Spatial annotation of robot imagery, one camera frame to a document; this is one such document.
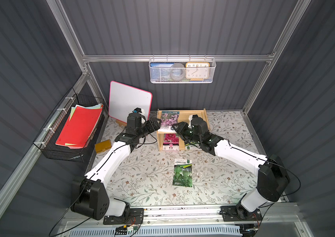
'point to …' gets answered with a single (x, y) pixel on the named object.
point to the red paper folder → (78, 128)
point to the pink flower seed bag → (171, 142)
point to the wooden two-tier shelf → (184, 115)
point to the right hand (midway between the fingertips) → (176, 125)
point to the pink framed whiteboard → (123, 99)
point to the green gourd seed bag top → (183, 173)
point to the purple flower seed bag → (168, 118)
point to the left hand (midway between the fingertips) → (155, 122)
